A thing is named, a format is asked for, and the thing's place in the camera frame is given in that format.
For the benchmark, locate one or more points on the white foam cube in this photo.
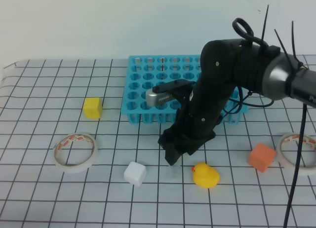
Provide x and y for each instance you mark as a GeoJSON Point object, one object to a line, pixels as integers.
{"type": "Point", "coordinates": [135, 173]}

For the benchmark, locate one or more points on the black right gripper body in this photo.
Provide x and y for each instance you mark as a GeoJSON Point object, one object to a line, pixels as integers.
{"type": "Point", "coordinates": [182, 142]}

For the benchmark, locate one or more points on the white grid-pattern cloth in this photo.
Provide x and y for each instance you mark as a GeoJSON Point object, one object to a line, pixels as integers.
{"type": "Point", "coordinates": [41, 101]}

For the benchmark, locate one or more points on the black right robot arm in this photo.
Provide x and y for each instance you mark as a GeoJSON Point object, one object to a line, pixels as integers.
{"type": "Point", "coordinates": [225, 65]}

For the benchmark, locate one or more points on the orange foam cube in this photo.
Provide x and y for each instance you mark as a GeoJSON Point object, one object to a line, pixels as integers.
{"type": "Point", "coordinates": [261, 157]}

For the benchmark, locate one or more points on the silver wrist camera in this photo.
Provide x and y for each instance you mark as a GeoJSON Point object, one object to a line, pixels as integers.
{"type": "Point", "coordinates": [160, 96]}

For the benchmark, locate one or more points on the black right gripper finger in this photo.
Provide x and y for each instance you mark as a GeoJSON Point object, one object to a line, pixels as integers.
{"type": "Point", "coordinates": [172, 155]}

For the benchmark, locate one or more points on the left white tape roll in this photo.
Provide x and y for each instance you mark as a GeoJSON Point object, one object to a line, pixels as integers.
{"type": "Point", "coordinates": [75, 153]}

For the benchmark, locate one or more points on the blue test tube rack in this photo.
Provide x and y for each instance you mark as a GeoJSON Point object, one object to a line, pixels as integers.
{"type": "Point", "coordinates": [146, 71]}

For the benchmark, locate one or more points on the yellow foam cube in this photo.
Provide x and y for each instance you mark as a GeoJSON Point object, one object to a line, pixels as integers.
{"type": "Point", "coordinates": [92, 108]}

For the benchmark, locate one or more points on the yellow rubber duck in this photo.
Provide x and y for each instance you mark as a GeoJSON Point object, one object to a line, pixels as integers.
{"type": "Point", "coordinates": [205, 176]}

